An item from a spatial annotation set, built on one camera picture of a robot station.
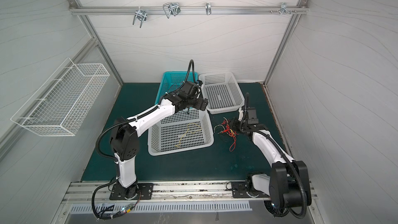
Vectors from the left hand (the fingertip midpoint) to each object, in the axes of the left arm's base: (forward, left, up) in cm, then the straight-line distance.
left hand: (203, 97), depth 88 cm
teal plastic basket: (+29, +25, -15) cm, 41 cm away
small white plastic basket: (+21, -14, -18) cm, 31 cm away
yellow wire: (-9, +9, -17) cm, 21 cm away
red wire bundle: (-10, -15, -16) cm, 24 cm away
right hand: (-9, -18, -9) cm, 22 cm away
